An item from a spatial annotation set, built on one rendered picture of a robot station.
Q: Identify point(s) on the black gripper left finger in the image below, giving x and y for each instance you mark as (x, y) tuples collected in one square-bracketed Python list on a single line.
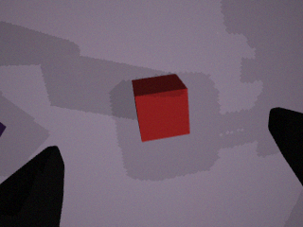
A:
[(32, 197)]

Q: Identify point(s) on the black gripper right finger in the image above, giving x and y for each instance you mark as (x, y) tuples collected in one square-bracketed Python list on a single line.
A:
[(286, 127)]

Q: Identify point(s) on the purple block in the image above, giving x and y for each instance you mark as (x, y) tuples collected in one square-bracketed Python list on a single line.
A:
[(2, 128)]

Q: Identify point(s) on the red block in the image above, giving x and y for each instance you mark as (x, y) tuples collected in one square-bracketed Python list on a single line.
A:
[(161, 106)]

